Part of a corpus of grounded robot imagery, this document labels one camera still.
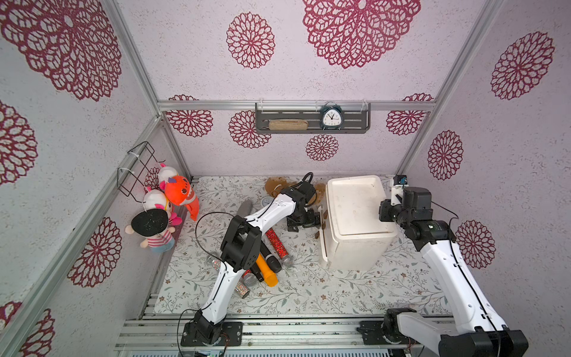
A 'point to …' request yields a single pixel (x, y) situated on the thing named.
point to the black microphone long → (256, 270)
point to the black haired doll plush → (152, 224)
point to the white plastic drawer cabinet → (352, 236)
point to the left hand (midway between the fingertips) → (311, 228)
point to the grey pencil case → (245, 208)
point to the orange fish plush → (178, 191)
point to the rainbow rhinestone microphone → (240, 288)
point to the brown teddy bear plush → (275, 186)
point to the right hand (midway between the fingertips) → (384, 199)
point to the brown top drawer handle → (326, 214)
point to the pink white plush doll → (156, 198)
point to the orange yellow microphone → (271, 277)
